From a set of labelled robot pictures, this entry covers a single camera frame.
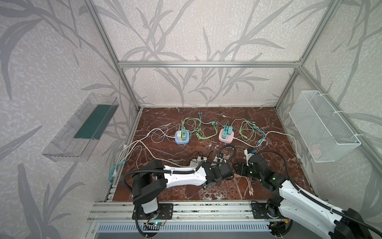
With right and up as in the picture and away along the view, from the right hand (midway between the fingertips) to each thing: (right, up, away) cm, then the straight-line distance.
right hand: (236, 161), depth 84 cm
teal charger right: (-1, +17, +13) cm, 22 cm away
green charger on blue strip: (-31, +15, +11) cm, 36 cm away
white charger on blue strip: (-34, +14, +9) cm, 38 cm away
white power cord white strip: (-57, +7, +13) cm, 59 cm away
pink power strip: (-1, +11, +15) cm, 18 cm away
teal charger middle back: (-4, +18, +13) cm, 22 cm away
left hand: (-11, -4, -1) cm, 12 cm away
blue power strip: (-30, +9, +15) cm, 35 cm away
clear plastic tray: (-75, +14, -21) cm, 80 cm away
